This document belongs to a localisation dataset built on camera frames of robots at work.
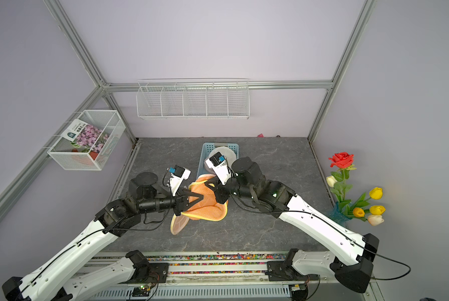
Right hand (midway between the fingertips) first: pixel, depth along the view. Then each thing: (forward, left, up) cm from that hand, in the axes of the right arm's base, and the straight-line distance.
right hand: (207, 180), depth 63 cm
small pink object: (+55, -28, -33) cm, 70 cm away
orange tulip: (-11, -48, -2) cm, 49 cm away
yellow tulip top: (-4, -58, -3) cm, 58 cm away
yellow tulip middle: (-10, -54, -3) cm, 55 cm away
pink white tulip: (-13, -53, -4) cm, 55 cm away
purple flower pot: (+19, +48, +1) cm, 51 cm away
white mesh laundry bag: (+35, -7, -30) cm, 47 cm away
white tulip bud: (+2, -45, -5) cm, 45 cm away
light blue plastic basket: (+39, +7, -28) cm, 48 cm away
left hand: (-5, +2, -4) cm, 7 cm away
